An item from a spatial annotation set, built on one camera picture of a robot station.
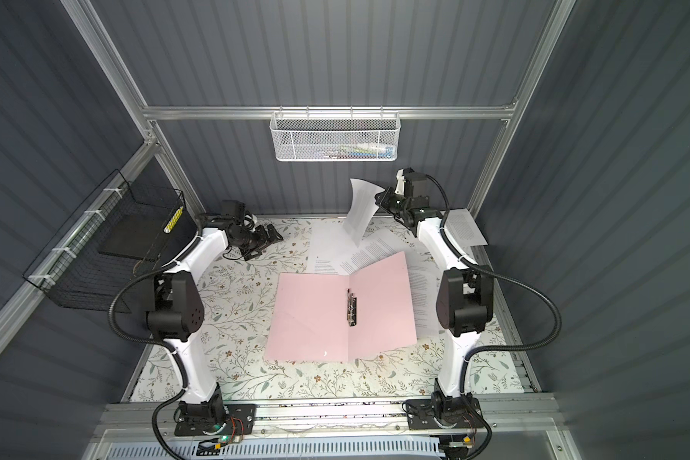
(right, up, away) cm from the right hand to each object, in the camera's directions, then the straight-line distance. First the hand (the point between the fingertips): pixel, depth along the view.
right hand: (376, 196), depth 90 cm
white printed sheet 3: (+18, -27, +12) cm, 35 cm away
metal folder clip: (-8, -36, 0) cm, 37 cm away
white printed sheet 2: (+1, -18, +19) cm, 26 cm away
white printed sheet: (-4, -2, +18) cm, 19 cm away
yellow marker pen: (-59, -9, -9) cm, 61 cm away
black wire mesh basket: (-72, -17, -16) cm, 76 cm away
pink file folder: (-22, -39, +3) cm, 45 cm away
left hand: (-35, -15, +6) cm, 38 cm away
